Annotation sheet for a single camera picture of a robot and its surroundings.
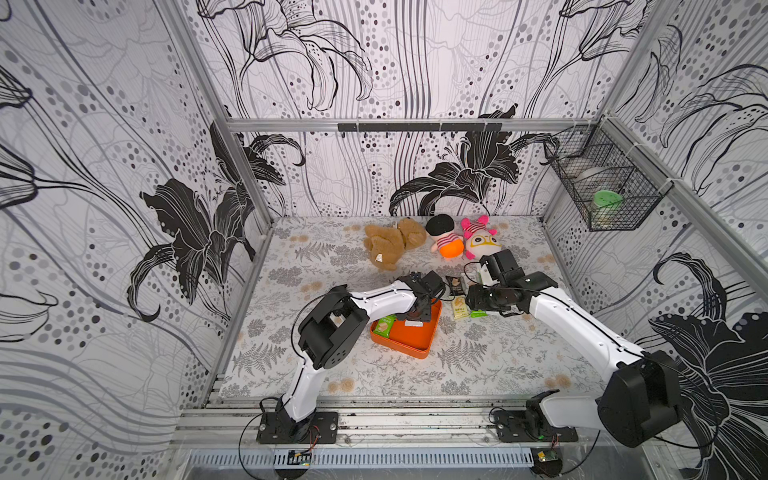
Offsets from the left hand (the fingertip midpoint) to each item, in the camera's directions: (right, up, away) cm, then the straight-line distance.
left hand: (416, 317), depth 94 cm
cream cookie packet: (+14, +4, -1) cm, 14 cm away
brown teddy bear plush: (-9, +24, +5) cm, 26 cm away
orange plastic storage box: (-2, -3, -10) cm, 11 cm away
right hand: (+17, +8, -9) cm, 21 cm away
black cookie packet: (+13, +9, +4) cm, 17 cm away
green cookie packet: (+19, +2, -2) cm, 20 cm away
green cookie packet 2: (-10, -1, -6) cm, 12 cm away
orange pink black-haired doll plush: (+10, +30, +12) cm, 34 cm away
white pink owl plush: (+23, +25, +9) cm, 35 cm away
